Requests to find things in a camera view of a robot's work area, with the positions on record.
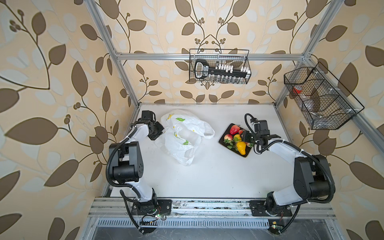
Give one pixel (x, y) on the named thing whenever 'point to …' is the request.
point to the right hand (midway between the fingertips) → (245, 136)
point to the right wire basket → (326, 104)
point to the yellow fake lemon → (237, 138)
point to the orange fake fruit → (241, 146)
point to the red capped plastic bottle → (297, 89)
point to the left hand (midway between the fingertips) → (163, 129)
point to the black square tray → (232, 139)
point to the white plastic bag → (182, 134)
